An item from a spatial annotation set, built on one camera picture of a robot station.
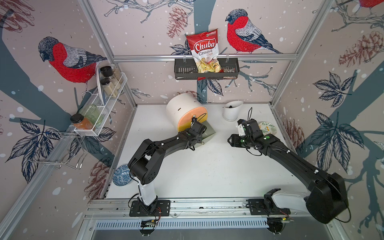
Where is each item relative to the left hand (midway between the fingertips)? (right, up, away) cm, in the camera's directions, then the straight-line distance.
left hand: (198, 132), depth 94 cm
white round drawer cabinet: (-13, +17, -2) cm, 22 cm away
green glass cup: (-54, +13, -21) cm, 59 cm away
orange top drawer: (0, +13, -8) cm, 15 cm away
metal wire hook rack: (-54, -2, -38) cm, 66 cm away
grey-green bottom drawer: (+7, -1, +3) cm, 8 cm away
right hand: (+18, -2, -11) cm, 21 cm away
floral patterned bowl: (+49, +2, +9) cm, 50 cm away
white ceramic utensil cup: (+23, +15, +9) cm, 29 cm away
